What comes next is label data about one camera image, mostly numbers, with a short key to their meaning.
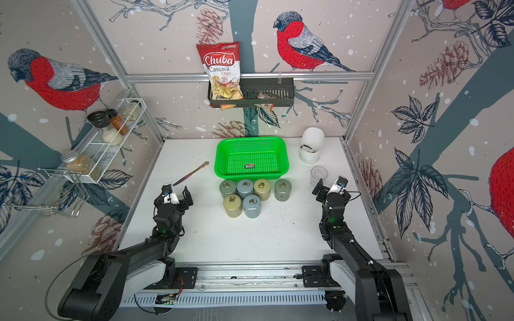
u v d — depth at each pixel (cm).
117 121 76
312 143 106
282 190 90
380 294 41
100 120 68
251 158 111
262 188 90
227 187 90
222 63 81
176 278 71
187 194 80
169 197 73
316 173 101
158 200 78
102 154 68
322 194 76
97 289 41
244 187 90
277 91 95
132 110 85
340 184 71
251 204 84
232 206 85
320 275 73
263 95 92
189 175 104
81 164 61
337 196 66
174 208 68
